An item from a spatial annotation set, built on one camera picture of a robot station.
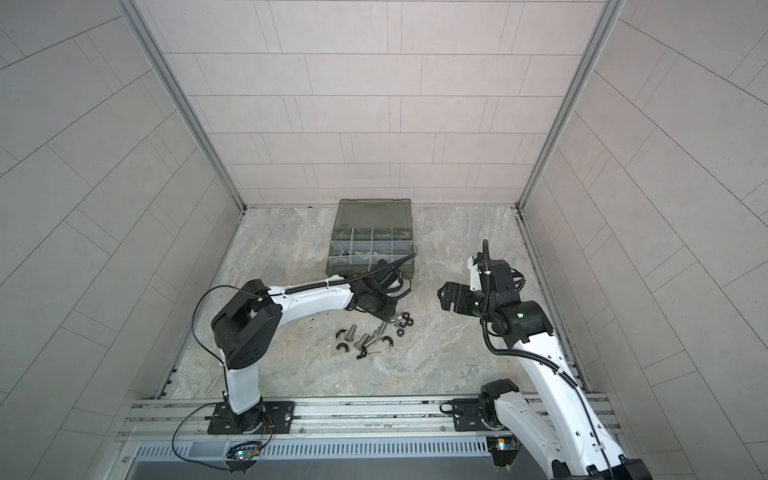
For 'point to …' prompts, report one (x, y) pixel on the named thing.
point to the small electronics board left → (244, 454)
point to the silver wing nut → (345, 253)
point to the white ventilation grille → (380, 448)
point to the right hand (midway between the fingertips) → (451, 295)
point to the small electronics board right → (504, 449)
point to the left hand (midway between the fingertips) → (400, 309)
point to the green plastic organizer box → (367, 230)
